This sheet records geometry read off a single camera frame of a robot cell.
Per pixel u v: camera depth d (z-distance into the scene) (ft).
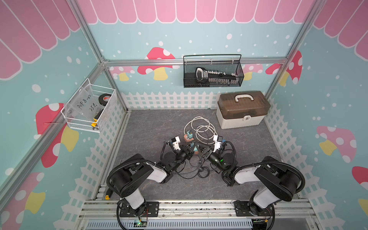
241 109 3.04
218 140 2.39
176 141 2.59
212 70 3.01
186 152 2.35
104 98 2.62
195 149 2.48
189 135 3.18
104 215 2.43
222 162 2.14
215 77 2.87
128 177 1.54
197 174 2.82
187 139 3.24
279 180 1.49
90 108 2.29
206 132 3.46
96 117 2.11
